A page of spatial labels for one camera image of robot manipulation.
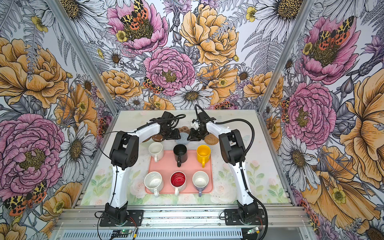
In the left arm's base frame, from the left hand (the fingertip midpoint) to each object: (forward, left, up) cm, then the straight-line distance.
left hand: (176, 140), depth 102 cm
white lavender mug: (-27, -15, 0) cm, 31 cm away
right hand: (-1, -9, 0) cm, 9 cm away
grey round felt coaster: (0, -5, 0) cm, 5 cm away
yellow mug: (-11, -17, -1) cm, 20 cm away
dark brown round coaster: (+1, +13, +1) cm, 13 cm away
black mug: (-12, -3, +3) cm, 13 cm away
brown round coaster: (-17, +10, +26) cm, 33 cm away
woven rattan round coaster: (+2, -23, -2) cm, 23 cm away
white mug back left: (-10, +11, +3) cm, 15 cm away
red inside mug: (-27, -2, 0) cm, 27 cm away
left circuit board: (-50, +23, -2) cm, 55 cm away
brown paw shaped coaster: (+11, -5, -2) cm, 12 cm away
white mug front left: (-27, +11, -1) cm, 29 cm away
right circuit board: (-50, -39, -2) cm, 64 cm away
